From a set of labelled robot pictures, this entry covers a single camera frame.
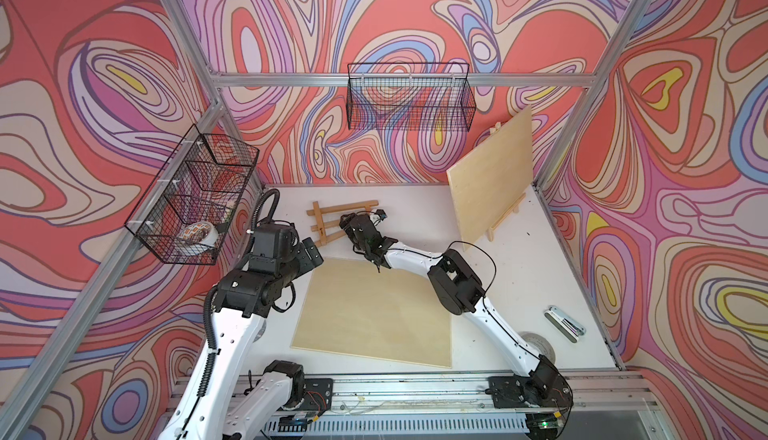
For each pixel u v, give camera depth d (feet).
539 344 2.60
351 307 2.96
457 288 2.17
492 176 2.88
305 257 2.06
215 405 1.24
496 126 2.88
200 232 2.37
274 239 1.64
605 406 2.38
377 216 3.15
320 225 3.40
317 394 2.38
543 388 2.06
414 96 2.76
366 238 2.76
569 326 2.70
